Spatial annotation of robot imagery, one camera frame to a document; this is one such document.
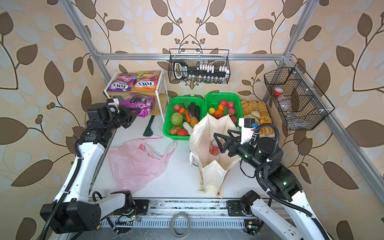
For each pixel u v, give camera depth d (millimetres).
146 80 835
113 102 667
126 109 646
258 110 1130
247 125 482
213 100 1139
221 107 1123
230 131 612
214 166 637
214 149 860
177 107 1116
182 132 963
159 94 819
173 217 694
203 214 737
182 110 1118
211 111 1098
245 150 495
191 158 653
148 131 1040
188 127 1016
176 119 1014
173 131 987
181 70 843
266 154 400
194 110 1083
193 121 1014
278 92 810
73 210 372
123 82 839
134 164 828
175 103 1134
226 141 495
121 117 627
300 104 733
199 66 807
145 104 736
